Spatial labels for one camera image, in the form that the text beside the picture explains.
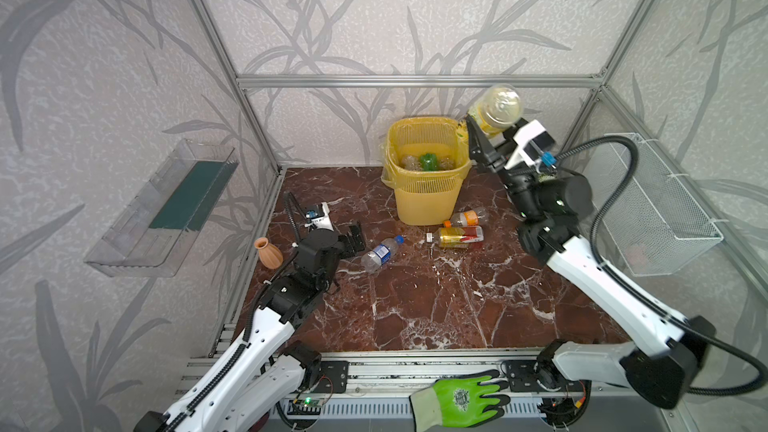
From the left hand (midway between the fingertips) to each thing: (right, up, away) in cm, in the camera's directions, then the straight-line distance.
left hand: (349, 216), depth 74 cm
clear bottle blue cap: (+4, -15, +19) cm, 25 cm away
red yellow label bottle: (+30, -8, +19) cm, 37 cm away
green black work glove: (+28, -43, -5) cm, 51 cm away
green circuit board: (-11, -46, -2) cm, 48 cm away
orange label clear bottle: (+36, -3, +24) cm, 44 cm away
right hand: (+28, +22, -25) cm, 43 cm away
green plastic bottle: (+22, +16, +25) cm, 37 cm away
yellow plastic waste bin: (+21, +4, +22) cm, 31 cm away
